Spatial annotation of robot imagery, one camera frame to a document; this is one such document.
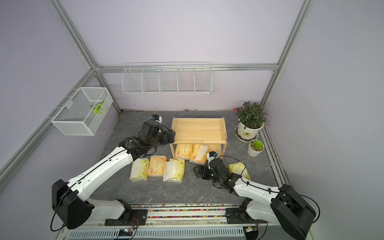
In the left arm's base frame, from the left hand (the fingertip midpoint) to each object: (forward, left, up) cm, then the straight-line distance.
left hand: (168, 134), depth 79 cm
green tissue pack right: (-14, -39, -17) cm, 45 cm away
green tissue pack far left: (-11, +19, -20) cm, 30 cm away
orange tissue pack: (-1, -7, -17) cm, 18 cm away
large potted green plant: (+11, -49, -2) cm, 50 cm away
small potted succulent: (-4, -51, -13) cm, 52 cm away
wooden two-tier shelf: (+2, -24, -2) cm, 24 cm away
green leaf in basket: (+16, +39, +7) cm, 42 cm away
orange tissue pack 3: (-8, +9, -18) cm, 22 cm away
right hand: (-13, -15, -16) cm, 26 cm away
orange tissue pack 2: (-3, -16, -17) cm, 24 cm away
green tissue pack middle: (-13, -1, -18) cm, 22 cm away
